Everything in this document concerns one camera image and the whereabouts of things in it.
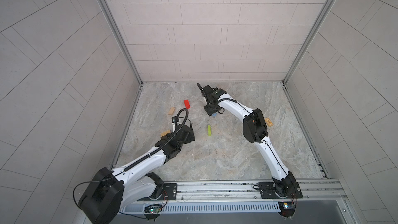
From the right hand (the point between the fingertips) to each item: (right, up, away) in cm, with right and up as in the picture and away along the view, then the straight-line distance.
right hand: (211, 110), depth 101 cm
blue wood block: (+2, -1, -12) cm, 12 cm away
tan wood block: (-25, 0, -2) cm, 26 cm away
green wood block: (-1, -10, -13) cm, 16 cm away
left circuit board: (-26, -39, -37) cm, 59 cm away
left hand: (-12, -9, -16) cm, 22 cm away
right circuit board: (+33, -40, -33) cm, 62 cm away
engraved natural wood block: (+35, -6, -7) cm, 36 cm away
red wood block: (-16, +4, +1) cm, 17 cm away
